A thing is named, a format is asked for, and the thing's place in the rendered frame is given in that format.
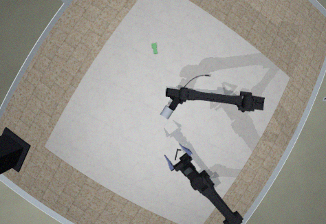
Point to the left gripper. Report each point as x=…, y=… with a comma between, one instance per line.
x=184, y=160

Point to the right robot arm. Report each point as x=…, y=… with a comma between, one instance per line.
x=248, y=103

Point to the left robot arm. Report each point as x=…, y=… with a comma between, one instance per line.
x=210, y=193

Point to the grey cylinder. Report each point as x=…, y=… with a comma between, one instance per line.
x=166, y=112

